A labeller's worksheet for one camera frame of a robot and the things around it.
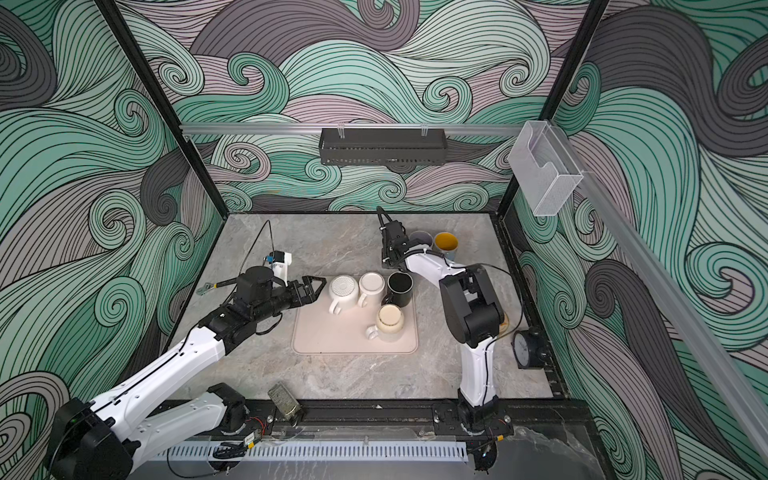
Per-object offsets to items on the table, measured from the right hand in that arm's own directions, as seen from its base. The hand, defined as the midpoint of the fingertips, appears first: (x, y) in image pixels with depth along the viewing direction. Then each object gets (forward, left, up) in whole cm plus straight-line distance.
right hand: (394, 257), depth 99 cm
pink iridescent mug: (+6, -10, +4) cm, 12 cm away
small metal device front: (-44, +28, -2) cm, 52 cm away
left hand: (-18, +21, +13) cm, 31 cm away
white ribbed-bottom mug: (-14, +16, +2) cm, 22 cm away
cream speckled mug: (-25, +2, +3) cm, 25 cm away
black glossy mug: (-13, -1, +3) cm, 14 cm away
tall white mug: (-12, +7, +1) cm, 14 cm away
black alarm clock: (-31, -35, +2) cm, 47 cm away
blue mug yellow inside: (+3, -17, +4) cm, 18 cm away
